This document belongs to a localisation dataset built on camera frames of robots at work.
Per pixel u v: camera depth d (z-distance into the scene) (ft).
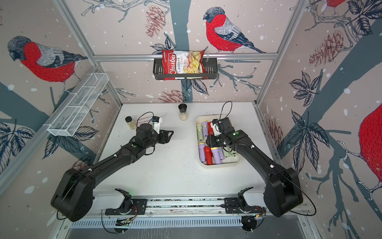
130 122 3.28
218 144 2.37
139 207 2.40
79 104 2.59
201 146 3.01
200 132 3.27
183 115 3.52
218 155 2.84
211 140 2.39
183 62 2.87
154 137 2.38
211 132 3.23
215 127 2.39
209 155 2.88
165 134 2.48
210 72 3.04
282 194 1.31
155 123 2.47
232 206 2.39
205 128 3.30
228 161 2.94
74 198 1.34
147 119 3.63
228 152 2.33
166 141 2.50
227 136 2.03
